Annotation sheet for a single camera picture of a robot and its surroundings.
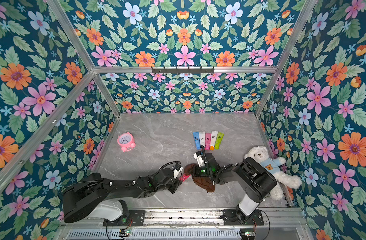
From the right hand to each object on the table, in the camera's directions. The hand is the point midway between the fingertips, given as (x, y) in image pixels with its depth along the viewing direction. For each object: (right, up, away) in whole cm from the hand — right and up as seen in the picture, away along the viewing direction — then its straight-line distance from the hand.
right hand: (192, 170), depth 89 cm
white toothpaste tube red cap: (+7, +17, +12) cm, 22 cm away
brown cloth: (+7, -6, -4) cm, 10 cm away
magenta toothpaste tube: (-4, -3, -3) cm, 6 cm away
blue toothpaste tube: (+4, +16, +12) cm, 21 cm away
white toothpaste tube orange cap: (+15, +19, +15) cm, 29 cm away
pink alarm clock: (-46, +16, +12) cm, 50 cm away
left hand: (-5, -5, -4) cm, 9 cm away
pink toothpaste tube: (+11, +16, +12) cm, 23 cm away
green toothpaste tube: (+19, +17, +13) cm, 28 cm away
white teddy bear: (+40, +11, -5) cm, 41 cm away
